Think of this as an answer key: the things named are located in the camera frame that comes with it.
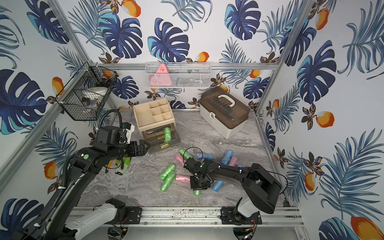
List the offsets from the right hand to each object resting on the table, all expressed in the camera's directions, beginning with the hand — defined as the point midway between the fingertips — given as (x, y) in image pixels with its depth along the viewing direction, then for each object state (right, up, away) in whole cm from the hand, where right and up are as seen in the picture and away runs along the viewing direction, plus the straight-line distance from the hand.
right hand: (195, 188), depth 82 cm
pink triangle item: (-21, +63, +7) cm, 67 cm away
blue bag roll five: (+28, +10, +10) cm, 31 cm away
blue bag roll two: (+11, +1, -1) cm, 11 cm away
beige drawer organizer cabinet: (-23, +41, +1) cm, 47 cm away
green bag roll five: (-6, +16, +12) cm, 21 cm away
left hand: (-25, +26, -13) cm, 39 cm away
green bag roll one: (-16, +8, +6) cm, 19 cm away
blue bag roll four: (+19, +14, +10) cm, 25 cm away
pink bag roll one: (-10, +14, +10) cm, 20 cm away
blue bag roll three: (+6, +15, +10) cm, 19 cm away
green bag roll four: (-16, +29, +1) cm, 33 cm away
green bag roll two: (-15, +3, +1) cm, 16 cm away
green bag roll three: (+1, -1, -2) cm, 3 cm away
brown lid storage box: (+19, +44, +19) cm, 52 cm away
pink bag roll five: (+23, +13, +9) cm, 28 cm away
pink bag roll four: (-7, +4, +2) cm, 9 cm away
